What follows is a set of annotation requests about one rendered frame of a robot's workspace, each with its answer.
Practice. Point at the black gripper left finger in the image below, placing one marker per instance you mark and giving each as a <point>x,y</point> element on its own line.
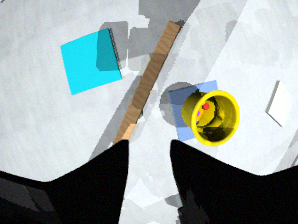
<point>90,194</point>

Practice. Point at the tan wooden plank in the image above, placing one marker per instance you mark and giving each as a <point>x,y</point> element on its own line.
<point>152,70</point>

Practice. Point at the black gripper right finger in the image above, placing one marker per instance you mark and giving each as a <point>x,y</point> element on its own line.
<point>213,192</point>

